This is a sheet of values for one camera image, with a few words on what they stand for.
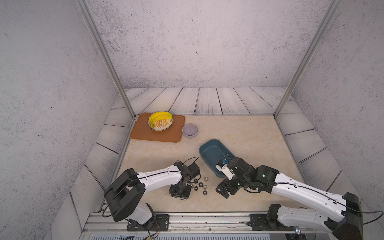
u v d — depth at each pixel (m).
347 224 0.38
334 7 0.70
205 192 0.83
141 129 1.12
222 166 0.66
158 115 1.14
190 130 1.08
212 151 1.01
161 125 1.14
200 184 0.85
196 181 0.87
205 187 0.85
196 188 0.85
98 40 0.80
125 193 0.43
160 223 0.73
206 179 0.87
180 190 0.70
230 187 0.63
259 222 0.74
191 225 0.73
